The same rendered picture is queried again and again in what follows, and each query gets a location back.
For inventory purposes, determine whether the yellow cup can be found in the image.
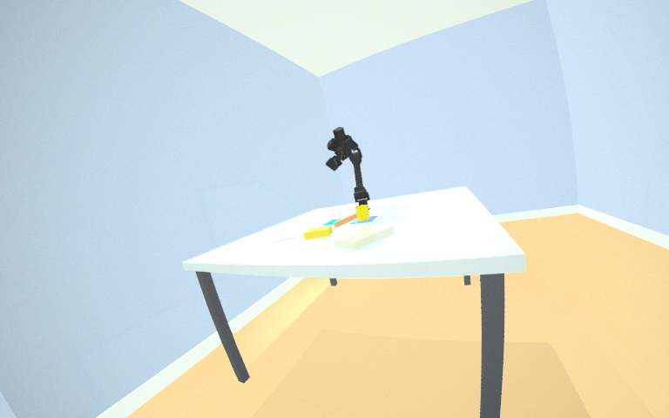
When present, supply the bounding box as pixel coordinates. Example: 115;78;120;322
355;205;370;221

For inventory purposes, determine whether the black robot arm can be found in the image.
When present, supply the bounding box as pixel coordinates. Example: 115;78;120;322
327;127;370;206

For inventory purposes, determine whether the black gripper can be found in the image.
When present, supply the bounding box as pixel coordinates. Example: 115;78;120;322
326;138;358;171

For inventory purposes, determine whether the yellow rectangular block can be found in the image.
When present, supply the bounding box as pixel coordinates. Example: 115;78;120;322
303;226;333;240

